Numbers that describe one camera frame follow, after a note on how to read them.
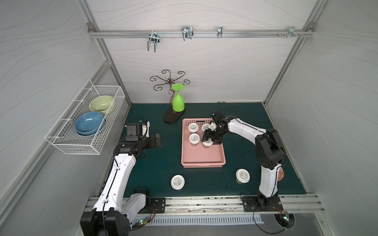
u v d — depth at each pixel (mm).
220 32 789
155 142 700
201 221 638
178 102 892
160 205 733
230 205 749
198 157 918
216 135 803
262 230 648
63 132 576
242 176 768
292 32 765
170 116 1111
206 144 883
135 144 547
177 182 750
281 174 801
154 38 783
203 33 780
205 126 968
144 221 687
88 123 650
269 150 514
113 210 382
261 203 653
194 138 923
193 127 973
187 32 765
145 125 637
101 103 732
